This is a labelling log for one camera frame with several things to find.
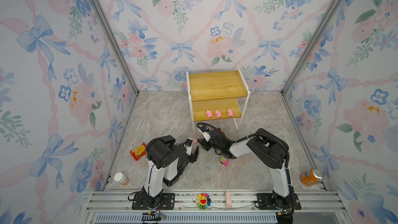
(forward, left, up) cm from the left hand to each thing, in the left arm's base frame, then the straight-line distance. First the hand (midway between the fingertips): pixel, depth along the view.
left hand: (193, 144), depth 92 cm
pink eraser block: (-28, -18, +1) cm, 34 cm away
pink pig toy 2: (+10, -14, +17) cm, 24 cm away
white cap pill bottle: (-21, +33, +5) cm, 40 cm away
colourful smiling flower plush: (-29, -6, 0) cm, 30 cm away
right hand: (+6, -4, -1) cm, 7 cm away
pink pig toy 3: (+10, -9, +17) cm, 22 cm away
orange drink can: (-20, -56, +9) cm, 61 cm away
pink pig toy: (+11, -21, +17) cm, 29 cm away
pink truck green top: (-11, -17, +2) cm, 20 cm away
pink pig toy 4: (+1, -1, +1) cm, 2 cm away
